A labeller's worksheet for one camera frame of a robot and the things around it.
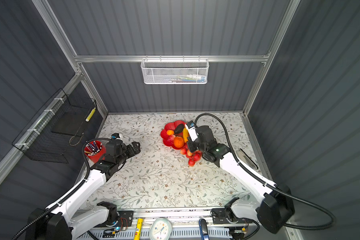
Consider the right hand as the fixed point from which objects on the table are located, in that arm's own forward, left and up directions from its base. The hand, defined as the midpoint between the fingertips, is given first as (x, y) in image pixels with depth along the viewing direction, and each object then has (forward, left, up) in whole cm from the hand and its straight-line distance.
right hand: (190, 137), depth 79 cm
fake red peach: (+11, +13, -16) cm, 24 cm away
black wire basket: (-2, +67, +9) cm, 67 cm away
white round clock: (-39, +15, -19) cm, 46 cm away
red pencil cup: (-6, +52, -4) cm, 52 cm away
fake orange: (+7, +8, -15) cm, 18 cm away
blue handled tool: (-39, -5, -17) cm, 43 cm away
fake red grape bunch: (-8, -1, -8) cm, 11 cm away
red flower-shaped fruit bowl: (+15, +18, -18) cm, 30 cm away
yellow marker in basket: (+11, +55, +8) cm, 57 cm away
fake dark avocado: (+20, +8, -18) cm, 28 cm away
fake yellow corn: (+15, +3, -17) cm, 23 cm away
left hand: (-1, +33, -6) cm, 33 cm away
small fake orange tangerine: (+17, +14, -18) cm, 28 cm away
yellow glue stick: (-41, +25, -19) cm, 51 cm away
